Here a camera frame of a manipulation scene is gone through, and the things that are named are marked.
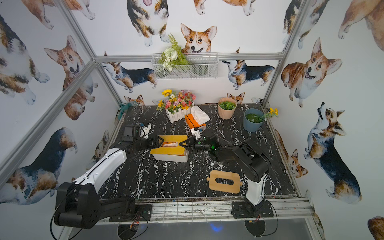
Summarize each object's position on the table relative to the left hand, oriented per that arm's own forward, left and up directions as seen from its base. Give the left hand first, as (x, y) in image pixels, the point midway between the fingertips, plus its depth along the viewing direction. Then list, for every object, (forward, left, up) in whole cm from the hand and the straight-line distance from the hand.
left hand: (156, 137), depth 86 cm
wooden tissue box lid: (-24, -32, -14) cm, 43 cm away
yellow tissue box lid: (-8, -12, -2) cm, 14 cm away
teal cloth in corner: (+37, +36, -14) cm, 54 cm away
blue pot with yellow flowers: (+18, -62, -7) cm, 65 cm away
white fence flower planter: (+25, -10, +1) cm, 26 cm away
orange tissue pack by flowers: (+16, -20, -7) cm, 26 cm away
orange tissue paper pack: (-1, -7, -6) cm, 9 cm away
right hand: (-3, -15, +2) cm, 16 cm away
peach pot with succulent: (+24, -44, -1) cm, 50 cm away
